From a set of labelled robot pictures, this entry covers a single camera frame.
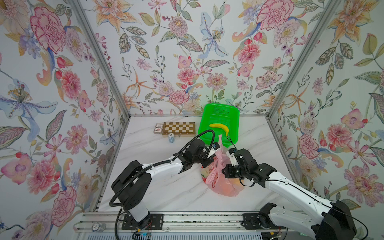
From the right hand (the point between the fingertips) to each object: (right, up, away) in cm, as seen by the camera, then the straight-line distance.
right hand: (220, 170), depth 81 cm
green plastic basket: (+10, +30, +38) cm, 49 cm away
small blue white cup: (-30, +17, +20) cm, 40 cm away
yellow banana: (+6, +25, +30) cm, 39 cm away
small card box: (-40, +22, +30) cm, 55 cm away
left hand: (-2, +8, +3) cm, 9 cm away
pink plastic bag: (-3, -4, +1) cm, 6 cm away
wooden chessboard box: (-25, +22, +29) cm, 44 cm away
